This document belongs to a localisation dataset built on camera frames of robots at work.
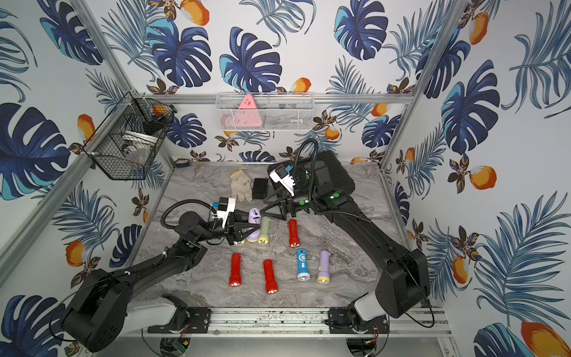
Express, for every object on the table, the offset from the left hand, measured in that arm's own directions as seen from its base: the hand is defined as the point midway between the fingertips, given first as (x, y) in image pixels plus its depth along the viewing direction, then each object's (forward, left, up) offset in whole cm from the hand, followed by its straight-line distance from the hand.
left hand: (258, 220), depth 68 cm
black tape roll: (+49, +51, -27) cm, 76 cm away
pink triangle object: (+44, +10, +7) cm, 46 cm away
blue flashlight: (-3, -15, -24) cm, 29 cm away
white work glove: (+34, +16, -26) cm, 46 cm away
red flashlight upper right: (+10, -11, -24) cm, 29 cm away
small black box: (+35, +7, -28) cm, 46 cm away
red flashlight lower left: (-10, +9, -25) cm, 29 cm away
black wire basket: (+28, +55, +3) cm, 62 cm away
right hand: (+4, -1, +2) cm, 5 cm away
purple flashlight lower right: (-8, -23, -24) cm, 34 cm away
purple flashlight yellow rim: (-1, +1, +3) cm, 3 cm away
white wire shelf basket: (+56, 0, +3) cm, 56 cm away
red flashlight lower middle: (-8, -3, -25) cm, 26 cm away
